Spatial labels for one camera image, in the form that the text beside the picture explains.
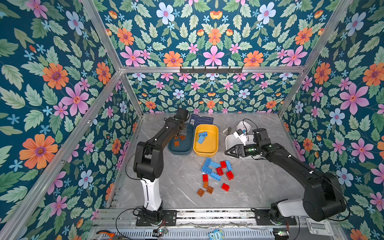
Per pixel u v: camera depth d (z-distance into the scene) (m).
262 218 0.73
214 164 0.91
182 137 1.02
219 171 0.88
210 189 0.83
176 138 1.04
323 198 0.42
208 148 0.99
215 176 0.86
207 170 0.90
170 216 0.74
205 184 0.84
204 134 1.04
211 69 0.91
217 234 0.68
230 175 0.86
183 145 0.98
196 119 1.15
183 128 0.79
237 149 0.70
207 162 0.92
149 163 0.51
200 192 0.82
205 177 0.86
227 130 1.08
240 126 1.08
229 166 0.89
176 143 0.99
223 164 0.91
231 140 1.03
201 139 1.01
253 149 0.71
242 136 0.76
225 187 0.84
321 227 0.69
